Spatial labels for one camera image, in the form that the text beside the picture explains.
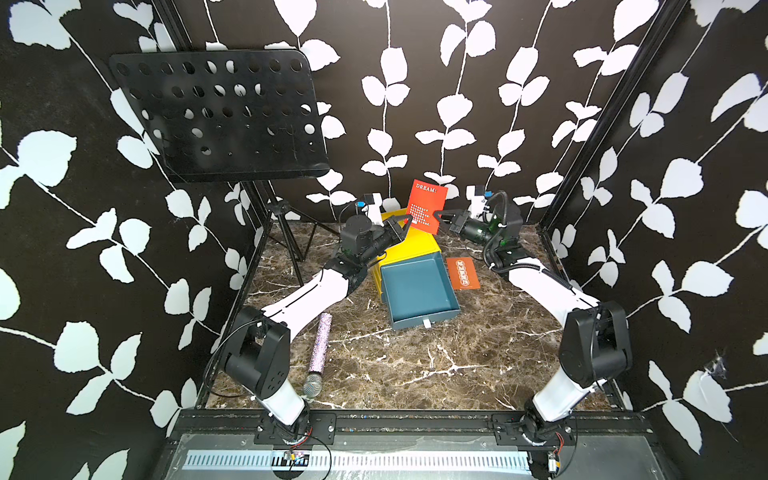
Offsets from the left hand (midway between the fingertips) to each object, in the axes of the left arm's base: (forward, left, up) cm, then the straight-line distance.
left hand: (417, 213), depth 75 cm
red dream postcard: (+7, -3, -1) cm, 7 cm away
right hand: (+2, -4, -1) cm, 4 cm away
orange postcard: (+4, -19, -34) cm, 39 cm away
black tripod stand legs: (+11, +39, -8) cm, 41 cm away
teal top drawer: (-10, -1, -22) cm, 24 cm away
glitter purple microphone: (-32, +29, -31) cm, 53 cm away
